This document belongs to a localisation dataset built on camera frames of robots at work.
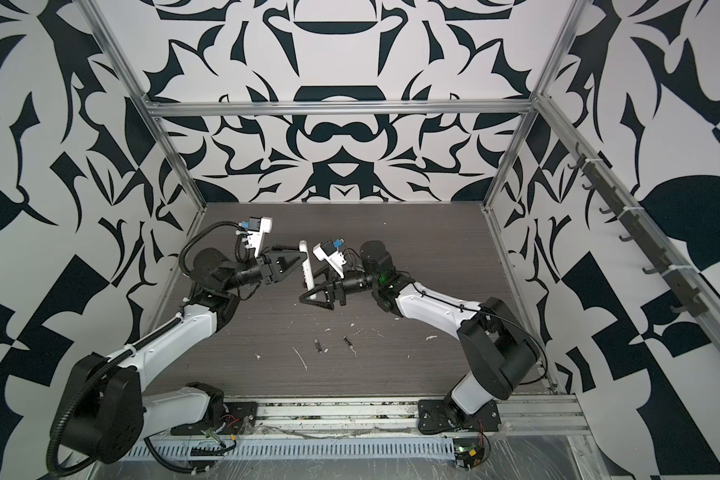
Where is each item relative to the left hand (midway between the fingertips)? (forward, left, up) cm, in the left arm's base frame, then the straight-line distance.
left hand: (308, 249), depth 67 cm
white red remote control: (-3, 0, -2) cm, 4 cm away
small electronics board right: (-36, -36, -33) cm, 61 cm away
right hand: (-6, +1, -9) cm, 11 cm away
